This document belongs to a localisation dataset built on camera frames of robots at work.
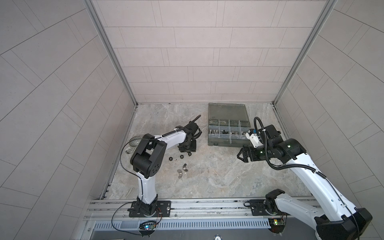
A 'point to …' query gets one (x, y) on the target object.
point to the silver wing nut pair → (180, 171)
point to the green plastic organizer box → (228, 124)
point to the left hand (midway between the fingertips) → (195, 148)
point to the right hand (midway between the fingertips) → (244, 155)
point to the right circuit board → (277, 225)
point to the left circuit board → (147, 228)
